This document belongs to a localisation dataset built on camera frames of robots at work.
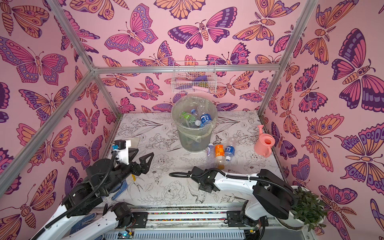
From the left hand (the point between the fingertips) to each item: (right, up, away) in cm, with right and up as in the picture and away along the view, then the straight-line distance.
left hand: (146, 151), depth 63 cm
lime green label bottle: (+18, +15, +25) cm, 34 cm away
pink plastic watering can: (+61, 0, +26) cm, 67 cm away
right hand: (+28, -19, +23) cm, 41 cm away
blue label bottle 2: (+42, -4, +29) cm, 51 cm away
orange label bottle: (+36, -7, +29) cm, 47 cm away
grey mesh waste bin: (+20, +4, +19) cm, 27 cm away
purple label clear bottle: (+31, -5, +31) cm, 44 cm away
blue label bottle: (+26, +15, +22) cm, 38 cm away
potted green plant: (+66, -23, -3) cm, 70 cm away
